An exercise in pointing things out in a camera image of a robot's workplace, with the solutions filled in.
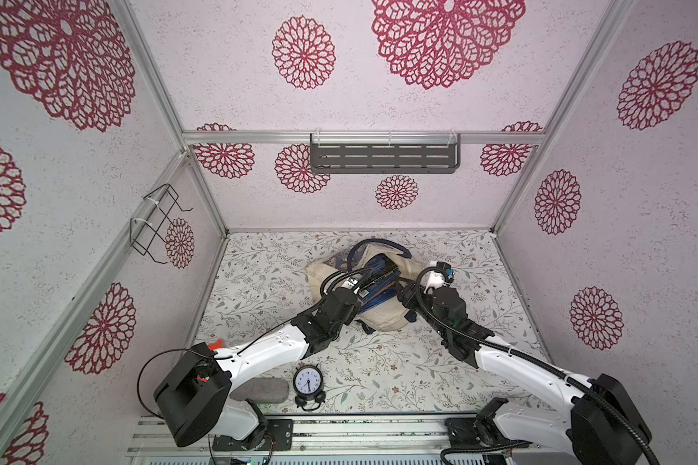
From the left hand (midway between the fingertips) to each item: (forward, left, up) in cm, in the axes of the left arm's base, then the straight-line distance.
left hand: (343, 291), depth 85 cm
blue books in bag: (+8, -12, -7) cm, 16 cm away
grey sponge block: (-25, +22, -11) cm, 35 cm away
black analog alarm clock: (-23, +9, -11) cm, 28 cm away
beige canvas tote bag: (-1, -14, -14) cm, 20 cm away
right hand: (0, -15, +7) cm, 17 cm away
